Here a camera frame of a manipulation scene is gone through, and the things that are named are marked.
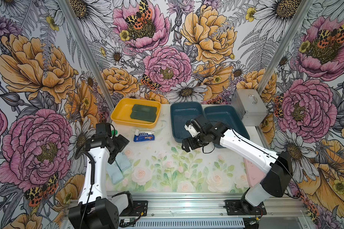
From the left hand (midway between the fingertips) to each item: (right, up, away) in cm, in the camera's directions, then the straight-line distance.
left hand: (122, 153), depth 77 cm
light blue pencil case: (-8, -13, +8) cm, 17 cm away
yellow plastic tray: (-16, +27, +42) cm, 53 cm away
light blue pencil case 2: (-4, -8, +13) cm, 16 cm away
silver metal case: (+81, +28, +25) cm, 89 cm away
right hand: (+36, +3, +1) cm, 37 cm away
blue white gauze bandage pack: (+6, +6, +22) cm, 24 cm away
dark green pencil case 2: (+5, +22, +41) cm, 47 cm away
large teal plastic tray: (+68, +22, +38) cm, 81 cm away
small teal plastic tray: (+32, +23, +41) cm, 57 cm away
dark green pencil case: (-3, +26, +42) cm, 50 cm away
